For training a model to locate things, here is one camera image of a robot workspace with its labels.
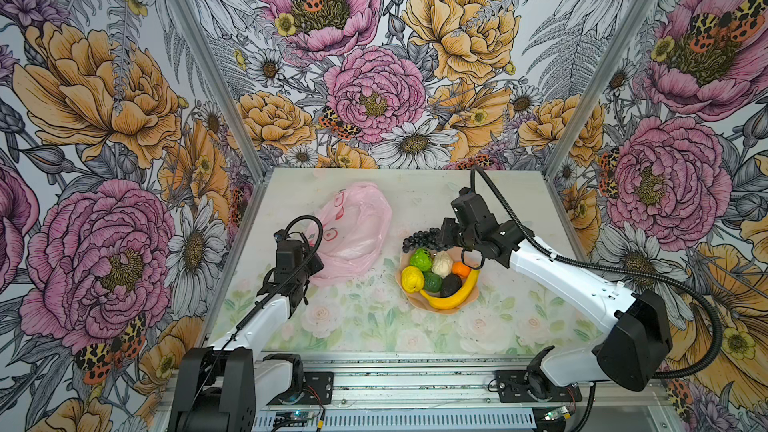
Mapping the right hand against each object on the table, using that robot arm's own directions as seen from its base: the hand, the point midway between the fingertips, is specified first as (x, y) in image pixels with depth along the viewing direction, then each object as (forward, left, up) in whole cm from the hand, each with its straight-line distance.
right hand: (444, 238), depth 82 cm
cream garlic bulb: (-2, -1, -11) cm, 11 cm away
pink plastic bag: (+16, +26, -17) cm, 35 cm away
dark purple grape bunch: (+5, +2, -7) cm, 8 cm away
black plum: (-8, -3, -11) cm, 14 cm away
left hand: (0, +37, -11) cm, 39 cm away
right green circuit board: (-38, -24, -18) cm, 48 cm away
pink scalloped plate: (-11, +7, -14) cm, 19 cm away
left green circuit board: (-36, +39, -18) cm, 56 cm away
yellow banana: (-12, -3, -12) cm, 17 cm away
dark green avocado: (-7, +3, -13) cm, 15 cm away
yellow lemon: (-7, +9, -9) cm, 15 cm away
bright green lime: (-1, +6, -9) cm, 11 cm away
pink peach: (-4, -6, -10) cm, 12 cm away
